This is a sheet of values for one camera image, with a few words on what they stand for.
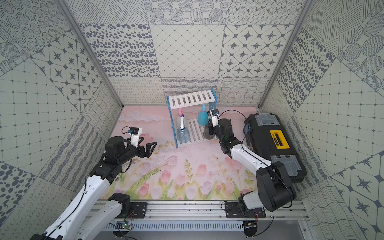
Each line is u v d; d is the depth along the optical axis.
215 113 0.73
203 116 1.00
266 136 0.82
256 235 0.69
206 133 0.99
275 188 0.42
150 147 0.69
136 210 0.73
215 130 0.76
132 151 0.66
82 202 0.45
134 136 0.66
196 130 1.04
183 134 1.01
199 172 0.87
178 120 0.98
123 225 0.70
